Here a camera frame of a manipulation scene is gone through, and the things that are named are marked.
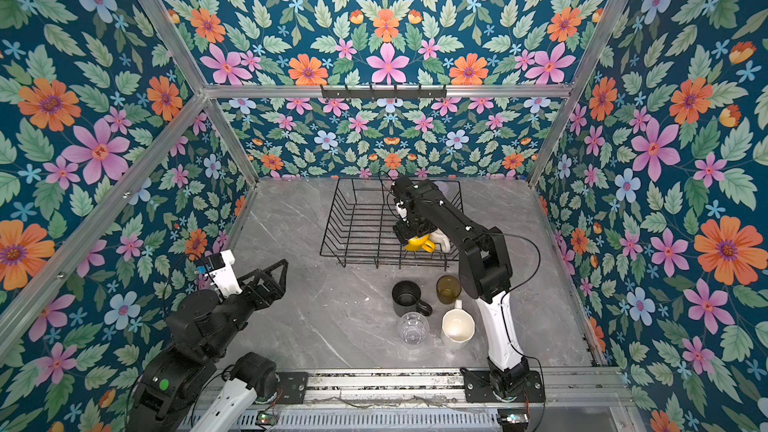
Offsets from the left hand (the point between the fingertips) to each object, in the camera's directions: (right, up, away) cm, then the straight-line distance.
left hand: (278, 262), depth 64 cm
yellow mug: (+31, +1, +23) cm, 39 cm away
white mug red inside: (+38, +3, +28) cm, 47 cm away
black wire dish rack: (+12, +7, +41) cm, 44 cm away
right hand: (+31, +3, +30) cm, 43 cm away
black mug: (+28, -15, +24) cm, 40 cm away
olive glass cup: (+41, -13, +25) cm, 49 cm away
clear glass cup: (+30, -23, +20) cm, 42 cm away
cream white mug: (+42, -21, +18) cm, 51 cm away
